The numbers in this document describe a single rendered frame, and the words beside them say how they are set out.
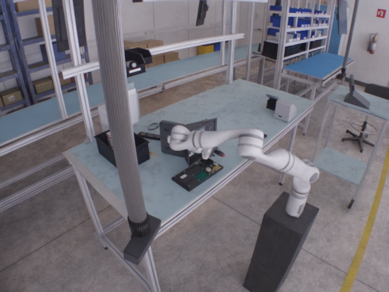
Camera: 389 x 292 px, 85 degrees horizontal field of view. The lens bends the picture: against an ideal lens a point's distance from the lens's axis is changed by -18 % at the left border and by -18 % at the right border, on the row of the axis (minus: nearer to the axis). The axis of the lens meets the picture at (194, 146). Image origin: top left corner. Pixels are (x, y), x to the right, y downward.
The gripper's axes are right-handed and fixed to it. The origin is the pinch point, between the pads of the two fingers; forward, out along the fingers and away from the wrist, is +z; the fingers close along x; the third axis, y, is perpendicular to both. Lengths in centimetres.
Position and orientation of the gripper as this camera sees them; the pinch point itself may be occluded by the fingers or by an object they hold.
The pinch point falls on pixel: (220, 153)
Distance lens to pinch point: 136.6
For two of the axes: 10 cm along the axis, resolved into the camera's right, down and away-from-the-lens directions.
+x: -4.0, 9.2, 0.5
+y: -7.5, -3.6, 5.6
